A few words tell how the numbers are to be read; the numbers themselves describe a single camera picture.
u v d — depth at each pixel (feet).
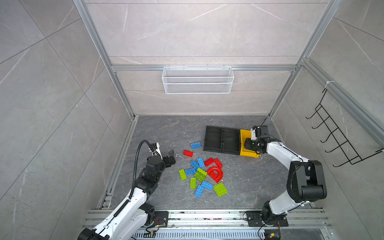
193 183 2.80
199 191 2.68
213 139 3.44
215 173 2.91
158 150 2.34
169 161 2.43
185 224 2.40
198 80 3.31
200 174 2.87
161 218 2.40
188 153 3.14
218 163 2.98
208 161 3.05
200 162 3.04
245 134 3.27
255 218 2.40
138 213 1.98
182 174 2.88
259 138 2.39
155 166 1.97
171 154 2.43
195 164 3.02
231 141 3.52
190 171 2.89
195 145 3.30
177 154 3.21
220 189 2.69
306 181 1.48
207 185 2.74
